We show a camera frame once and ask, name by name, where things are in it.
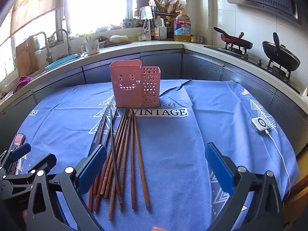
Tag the white enamel mug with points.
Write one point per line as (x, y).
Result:
(92, 47)

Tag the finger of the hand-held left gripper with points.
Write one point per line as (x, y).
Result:
(21, 151)
(47, 162)

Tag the row of small jars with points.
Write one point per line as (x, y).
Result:
(132, 22)

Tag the angular steel faucet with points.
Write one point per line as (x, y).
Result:
(48, 50)

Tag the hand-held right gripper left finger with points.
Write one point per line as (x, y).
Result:
(92, 170)

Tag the black gas stove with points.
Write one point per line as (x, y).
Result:
(255, 61)

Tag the wooden cutting board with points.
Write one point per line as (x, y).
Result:
(25, 57)

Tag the red phone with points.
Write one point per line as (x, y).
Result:
(19, 139)

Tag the blue printed tablecloth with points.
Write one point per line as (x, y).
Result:
(173, 149)

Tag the pink plastic utensil holder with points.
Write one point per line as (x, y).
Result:
(125, 86)

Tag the grey kitchen counter cabinet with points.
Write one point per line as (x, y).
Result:
(204, 67)

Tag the yellow cooking oil bottle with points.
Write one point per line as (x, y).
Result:
(182, 28)

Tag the dark round tray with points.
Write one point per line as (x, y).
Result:
(118, 44)

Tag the blue plastic basin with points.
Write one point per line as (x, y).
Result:
(62, 61)

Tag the black metal shelf rack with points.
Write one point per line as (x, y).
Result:
(170, 26)

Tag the pink cloth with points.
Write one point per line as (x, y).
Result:
(22, 81)

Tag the pile of wooden chopsticks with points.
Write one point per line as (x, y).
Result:
(121, 149)

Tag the knife holder with utensils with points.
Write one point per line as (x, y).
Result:
(146, 24)

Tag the pale bundled bag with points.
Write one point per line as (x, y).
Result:
(119, 38)

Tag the red frying pan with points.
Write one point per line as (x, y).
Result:
(235, 41)

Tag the tall arched steel faucet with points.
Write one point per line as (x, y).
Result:
(68, 41)

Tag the printed roller blind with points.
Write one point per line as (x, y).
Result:
(33, 2)

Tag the black wok with lid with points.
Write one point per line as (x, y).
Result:
(281, 55)

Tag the small white square device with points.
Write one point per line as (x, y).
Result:
(259, 124)

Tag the white plastic jug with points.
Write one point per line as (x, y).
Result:
(161, 28)

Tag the pile of food packets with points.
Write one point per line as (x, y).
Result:
(168, 4)

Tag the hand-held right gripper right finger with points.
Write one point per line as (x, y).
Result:
(219, 170)

